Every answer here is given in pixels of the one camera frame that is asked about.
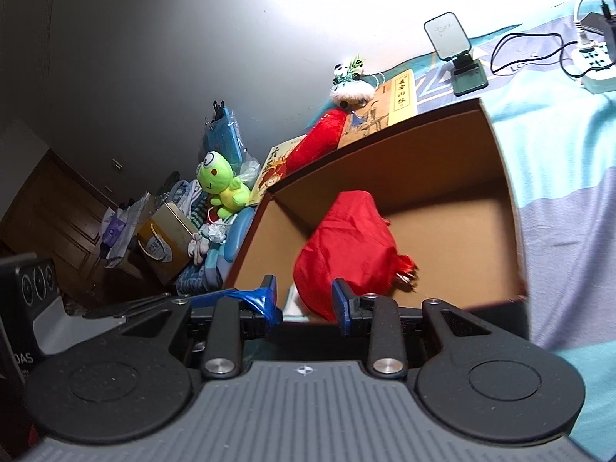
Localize red cloth bag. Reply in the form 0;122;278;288
292;190;418;322

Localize small white plush toy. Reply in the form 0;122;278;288
187;231;210;266

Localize gold cardboard box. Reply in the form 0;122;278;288
137;203;198;285

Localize orange cartoon book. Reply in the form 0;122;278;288
248;135;305;206

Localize green frog plush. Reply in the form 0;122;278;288
196;150;251;219

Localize brown cardboard box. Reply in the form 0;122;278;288
226;98;527;308

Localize red chili plush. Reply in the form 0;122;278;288
286;107;347;174

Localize blue plastic package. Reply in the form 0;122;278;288
203;101;246;170

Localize tan classical book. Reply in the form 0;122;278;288
338;69;418;148

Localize panda white plush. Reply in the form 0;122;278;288
330;55;375;110

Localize small mirror on stand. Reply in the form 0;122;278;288
424;12;489;97

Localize blue striped bed sheet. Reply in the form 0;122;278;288
307;0;616;462

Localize white power strip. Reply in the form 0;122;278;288
567;38;616;94

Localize black power adapter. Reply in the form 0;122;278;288
581;13;616;60

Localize black cable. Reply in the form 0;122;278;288
489;31;586;80

